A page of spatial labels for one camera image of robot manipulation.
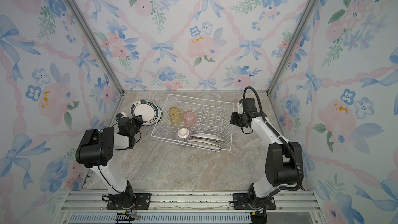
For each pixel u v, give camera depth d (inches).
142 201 29.0
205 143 29.3
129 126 31.3
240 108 32.9
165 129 34.5
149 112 40.8
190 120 37.7
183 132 35.5
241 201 28.1
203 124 40.3
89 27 33.8
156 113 40.7
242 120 26.5
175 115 38.4
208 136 30.6
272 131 20.7
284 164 17.6
